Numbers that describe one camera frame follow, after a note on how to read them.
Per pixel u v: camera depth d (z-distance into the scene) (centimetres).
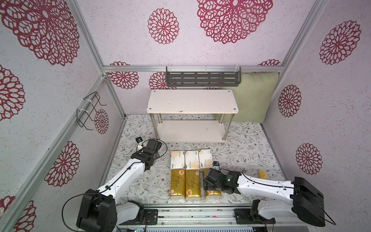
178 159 90
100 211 40
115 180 46
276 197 46
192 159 90
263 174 86
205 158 90
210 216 76
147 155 63
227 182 58
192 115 121
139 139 73
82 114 73
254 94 97
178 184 78
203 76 95
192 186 77
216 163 75
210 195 75
